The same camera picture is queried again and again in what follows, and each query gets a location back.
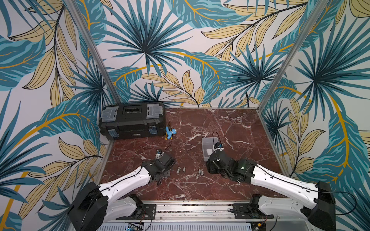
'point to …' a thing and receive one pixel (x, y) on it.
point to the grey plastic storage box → (207, 143)
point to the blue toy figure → (169, 133)
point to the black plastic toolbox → (132, 120)
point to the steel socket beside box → (202, 172)
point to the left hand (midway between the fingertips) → (163, 171)
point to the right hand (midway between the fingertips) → (207, 163)
